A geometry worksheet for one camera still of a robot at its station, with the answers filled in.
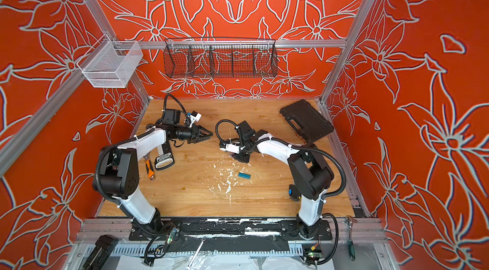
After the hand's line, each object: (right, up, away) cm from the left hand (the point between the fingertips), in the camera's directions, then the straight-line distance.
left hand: (210, 134), depth 86 cm
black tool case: (+52, +5, +16) cm, 55 cm away
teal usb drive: (+16, -19, +1) cm, 25 cm away
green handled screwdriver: (+55, -40, -18) cm, 70 cm away
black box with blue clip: (+37, -25, -6) cm, 45 cm away
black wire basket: (+3, +40, +13) cm, 42 cm away
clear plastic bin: (-51, +35, +5) cm, 62 cm away
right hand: (+12, -8, +4) cm, 15 cm away
